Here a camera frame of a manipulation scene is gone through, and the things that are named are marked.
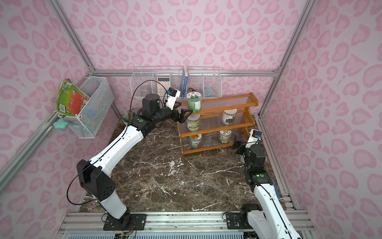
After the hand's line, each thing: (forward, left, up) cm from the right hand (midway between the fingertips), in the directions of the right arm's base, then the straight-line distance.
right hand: (243, 136), depth 77 cm
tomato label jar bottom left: (+7, +25, -14) cm, 30 cm away
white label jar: (-1, -4, -24) cm, 24 cm away
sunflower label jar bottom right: (+11, +7, -15) cm, 20 cm away
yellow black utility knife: (+35, +28, +3) cm, 45 cm away
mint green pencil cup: (+22, +73, -9) cm, 77 cm away
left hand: (+10, +30, +14) cm, 35 cm away
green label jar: (+10, +26, -1) cm, 28 cm away
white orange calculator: (+34, +46, +10) cm, 58 cm away
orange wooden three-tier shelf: (+17, +9, -9) cm, 21 cm away
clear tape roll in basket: (+30, +59, +4) cm, 66 cm away
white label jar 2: (+15, +6, -1) cm, 16 cm away
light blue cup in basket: (+37, +17, +1) cm, 40 cm away
